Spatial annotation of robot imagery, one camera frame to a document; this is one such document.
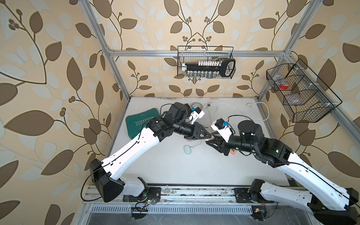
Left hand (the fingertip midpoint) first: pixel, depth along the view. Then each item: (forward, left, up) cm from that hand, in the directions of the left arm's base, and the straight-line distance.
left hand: (207, 135), depth 60 cm
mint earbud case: (+8, +8, -31) cm, 33 cm away
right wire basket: (+21, -54, +2) cm, 58 cm away
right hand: (+1, -1, -3) cm, 3 cm away
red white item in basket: (+33, -48, +1) cm, 58 cm away
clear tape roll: (+46, 0, -30) cm, 54 cm away
